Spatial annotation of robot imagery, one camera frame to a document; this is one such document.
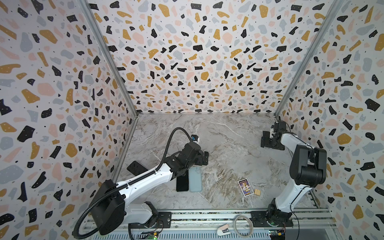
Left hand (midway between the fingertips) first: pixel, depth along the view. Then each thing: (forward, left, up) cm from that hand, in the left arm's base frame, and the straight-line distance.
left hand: (202, 151), depth 80 cm
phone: (-11, +12, -17) cm, 23 cm away
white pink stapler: (-34, -9, -15) cm, 38 cm away
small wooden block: (-17, -30, -16) cm, 38 cm away
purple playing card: (-15, -24, -16) cm, 32 cm away
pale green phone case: (-9, +4, -18) cm, 20 cm away
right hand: (+13, -44, -11) cm, 48 cm away
